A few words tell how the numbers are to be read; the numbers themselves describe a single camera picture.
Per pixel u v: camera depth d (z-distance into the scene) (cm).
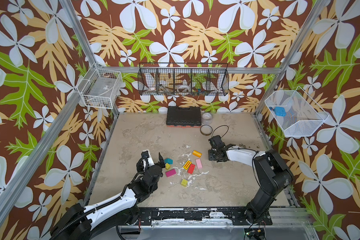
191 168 91
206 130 109
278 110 87
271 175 48
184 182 84
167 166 90
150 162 70
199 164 91
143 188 62
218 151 74
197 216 75
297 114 82
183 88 99
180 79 98
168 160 92
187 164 91
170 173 89
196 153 96
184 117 115
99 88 86
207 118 117
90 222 43
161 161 75
